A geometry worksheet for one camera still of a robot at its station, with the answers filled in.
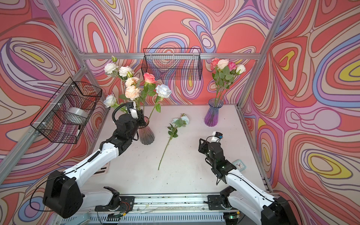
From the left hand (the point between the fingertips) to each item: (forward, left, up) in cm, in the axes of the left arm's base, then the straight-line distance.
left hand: (143, 109), depth 78 cm
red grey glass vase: (-6, +1, -20) cm, 21 cm away
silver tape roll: (-4, +34, +3) cm, 34 cm away
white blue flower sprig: (+10, -23, -24) cm, 35 cm away
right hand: (-12, -34, -17) cm, 40 cm away
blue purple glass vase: (+12, -44, -22) cm, 51 cm away
